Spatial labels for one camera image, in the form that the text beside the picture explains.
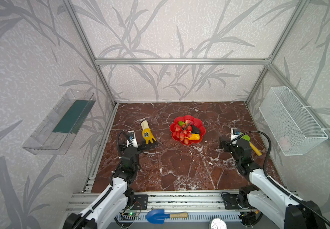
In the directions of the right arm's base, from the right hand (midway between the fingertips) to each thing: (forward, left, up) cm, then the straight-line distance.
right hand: (228, 133), depth 86 cm
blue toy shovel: (-41, +42, -12) cm, 60 cm away
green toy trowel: (+4, -17, -12) cm, 21 cm away
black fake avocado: (+8, +19, -9) cm, 22 cm away
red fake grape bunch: (+3, +28, -4) cm, 28 cm away
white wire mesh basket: (-12, -21, +21) cm, 32 cm away
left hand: (-2, +56, +5) cm, 56 cm away
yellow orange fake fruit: (+2, +20, -8) cm, 21 cm away
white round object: (-44, +14, -7) cm, 46 cm away
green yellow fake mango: (+14, +29, -9) cm, 33 cm away
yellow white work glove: (+7, +53, -10) cm, 54 cm away
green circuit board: (-41, +57, -14) cm, 72 cm away
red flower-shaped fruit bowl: (+16, +17, -11) cm, 26 cm away
